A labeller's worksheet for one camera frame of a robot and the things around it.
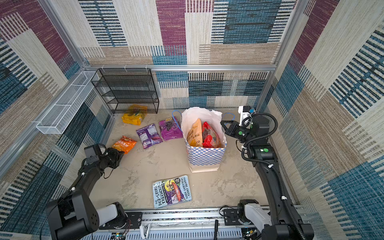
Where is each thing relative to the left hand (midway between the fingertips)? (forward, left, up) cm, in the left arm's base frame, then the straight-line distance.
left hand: (123, 148), depth 87 cm
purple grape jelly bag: (+17, -24, -5) cm, 30 cm away
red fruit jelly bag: (+1, -49, +9) cm, 50 cm away
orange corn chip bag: (+4, +1, -2) cm, 5 cm away
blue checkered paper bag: (-11, -45, +6) cm, 46 cm away
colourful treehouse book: (-22, -28, -8) cm, 36 cm away
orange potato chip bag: (+5, -41, +4) cm, 41 cm away
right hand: (-1, -52, +22) cm, 57 cm away
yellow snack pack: (+32, +3, -6) cm, 32 cm away
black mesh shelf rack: (+45, +8, +6) cm, 46 cm away
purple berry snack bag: (+14, -11, -8) cm, 19 cm away
